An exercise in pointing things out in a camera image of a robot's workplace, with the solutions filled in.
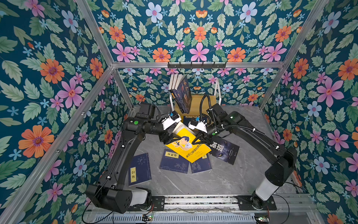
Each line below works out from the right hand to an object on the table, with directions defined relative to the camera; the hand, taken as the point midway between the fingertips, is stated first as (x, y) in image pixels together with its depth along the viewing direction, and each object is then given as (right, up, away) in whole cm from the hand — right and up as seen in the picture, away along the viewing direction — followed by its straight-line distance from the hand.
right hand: (196, 136), depth 71 cm
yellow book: (-6, -6, -2) cm, 8 cm away
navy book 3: (-35, -23, +14) cm, 44 cm away
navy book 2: (+4, -20, +15) cm, 25 cm away
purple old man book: (-7, +25, +11) cm, 28 cm away
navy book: (-15, -18, +17) cm, 29 cm away
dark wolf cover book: (+20, -12, +22) cm, 32 cm away
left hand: (-9, +3, -3) cm, 10 cm away
